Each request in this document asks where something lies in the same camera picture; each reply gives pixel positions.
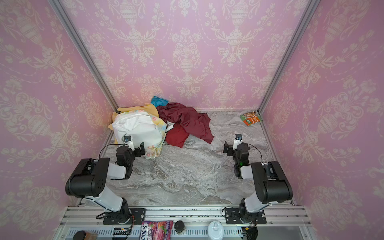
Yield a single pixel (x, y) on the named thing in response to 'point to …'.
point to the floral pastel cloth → (154, 151)
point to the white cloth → (140, 126)
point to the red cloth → (177, 136)
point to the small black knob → (179, 226)
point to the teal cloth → (157, 101)
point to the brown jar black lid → (82, 235)
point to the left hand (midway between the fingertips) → (136, 143)
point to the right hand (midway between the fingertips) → (234, 141)
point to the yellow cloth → (149, 108)
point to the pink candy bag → (159, 230)
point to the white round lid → (215, 230)
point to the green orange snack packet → (250, 117)
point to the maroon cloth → (195, 123)
